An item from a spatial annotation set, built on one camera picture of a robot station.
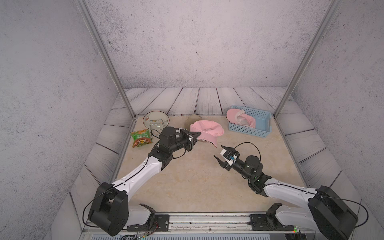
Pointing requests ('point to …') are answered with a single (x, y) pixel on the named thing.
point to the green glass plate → (155, 115)
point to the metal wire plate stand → (157, 123)
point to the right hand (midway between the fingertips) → (220, 150)
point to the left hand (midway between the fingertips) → (204, 133)
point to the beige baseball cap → (190, 120)
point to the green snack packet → (141, 137)
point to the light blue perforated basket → (263, 123)
